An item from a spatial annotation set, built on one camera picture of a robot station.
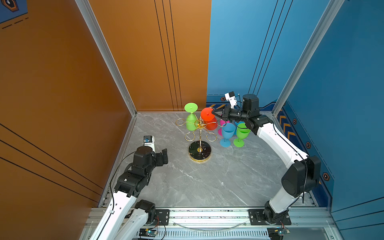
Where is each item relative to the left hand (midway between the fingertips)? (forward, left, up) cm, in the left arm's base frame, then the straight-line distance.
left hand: (158, 148), depth 74 cm
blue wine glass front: (+16, -38, -6) cm, 42 cm away
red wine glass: (+11, -26, +10) cm, 29 cm away
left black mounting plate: (-27, -2, -21) cm, 34 cm away
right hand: (+14, -26, +12) cm, 32 cm away
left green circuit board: (-33, +4, -23) cm, 40 cm away
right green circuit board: (-32, -58, -23) cm, 70 cm away
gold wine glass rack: (+11, -21, -20) cm, 31 cm away
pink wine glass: (+9, -32, +10) cm, 34 cm away
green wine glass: (+15, -46, -5) cm, 49 cm away
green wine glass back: (+19, -16, 0) cm, 25 cm away
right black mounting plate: (-27, -49, -20) cm, 60 cm away
